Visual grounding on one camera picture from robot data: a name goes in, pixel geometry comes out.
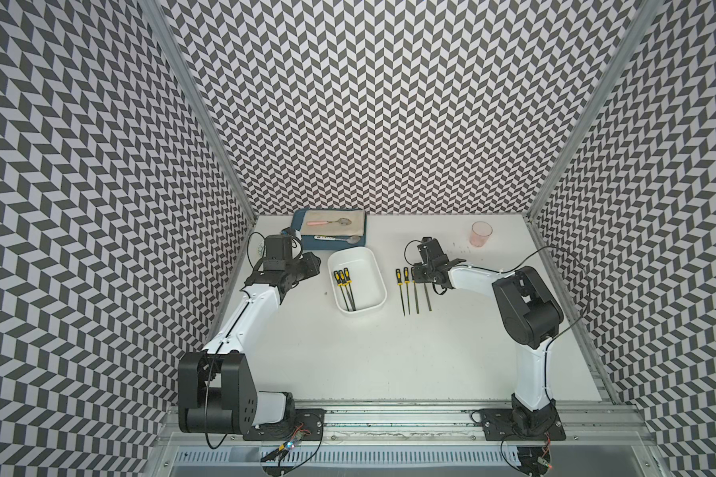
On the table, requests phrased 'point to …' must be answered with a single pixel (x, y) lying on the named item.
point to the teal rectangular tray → (308, 242)
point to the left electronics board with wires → (281, 449)
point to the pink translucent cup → (479, 234)
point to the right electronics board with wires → (535, 460)
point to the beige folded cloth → (335, 223)
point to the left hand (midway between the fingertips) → (317, 262)
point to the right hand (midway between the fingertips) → (422, 272)
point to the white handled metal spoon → (352, 239)
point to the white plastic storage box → (357, 279)
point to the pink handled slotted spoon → (342, 221)
